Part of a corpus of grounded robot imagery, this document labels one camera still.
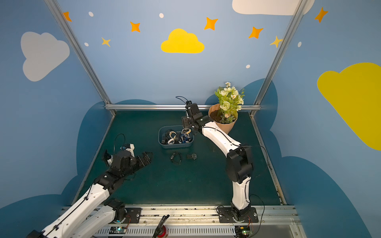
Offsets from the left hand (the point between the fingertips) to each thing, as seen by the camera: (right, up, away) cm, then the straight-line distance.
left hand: (151, 156), depth 81 cm
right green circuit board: (+48, -35, -10) cm, 60 cm away
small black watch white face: (+6, +9, +21) cm, 24 cm away
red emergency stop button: (+11, -29, -18) cm, 36 cm away
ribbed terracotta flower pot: (+44, +21, +16) cm, 51 cm away
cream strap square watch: (+18, +13, +24) cm, 33 cm away
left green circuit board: (-14, -34, -10) cm, 38 cm away
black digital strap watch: (+10, -3, +12) cm, 16 cm away
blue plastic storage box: (+12, +15, +24) cm, 30 cm away
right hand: (+22, +22, +11) cm, 33 cm away
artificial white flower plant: (+45, +20, +15) cm, 51 cm away
